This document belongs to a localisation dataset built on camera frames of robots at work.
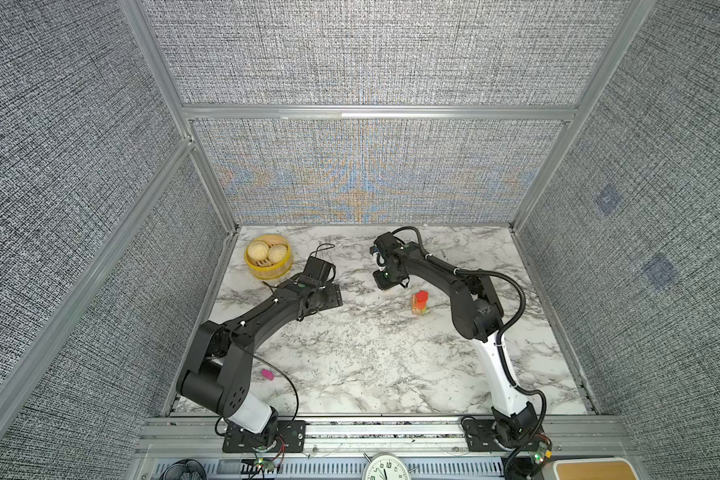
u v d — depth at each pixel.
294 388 0.83
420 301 0.92
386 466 0.66
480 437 0.73
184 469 0.67
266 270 1.03
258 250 1.03
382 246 0.86
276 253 1.03
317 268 0.70
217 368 0.45
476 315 0.61
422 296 0.93
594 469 0.67
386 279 0.91
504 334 0.60
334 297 0.81
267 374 0.83
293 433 0.73
